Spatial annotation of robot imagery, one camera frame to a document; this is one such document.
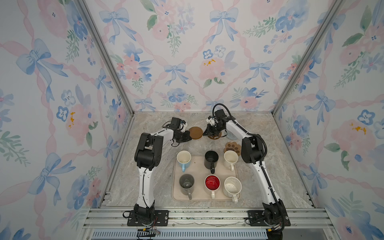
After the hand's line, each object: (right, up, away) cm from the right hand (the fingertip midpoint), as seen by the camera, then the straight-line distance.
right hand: (203, 133), depth 107 cm
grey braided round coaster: (+14, -1, -23) cm, 27 cm away
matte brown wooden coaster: (-5, 0, +1) cm, 5 cm away
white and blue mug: (-13, -15, -15) cm, 25 cm away
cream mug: (+15, -14, -19) cm, 28 cm away
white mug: (+15, -29, -24) cm, 40 cm away
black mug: (+4, -16, -15) cm, 22 cm away
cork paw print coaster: (+20, -9, -7) cm, 23 cm away
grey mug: (-10, -26, -26) cm, 38 cm away
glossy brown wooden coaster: (+8, -3, -4) cm, 9 cm away
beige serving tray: (-5, -27, -23) cm, 36 cm away
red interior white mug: (+4, -27, -24) cm, 36 cm away
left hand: (-8, -3, -3) cm, 9 cm away
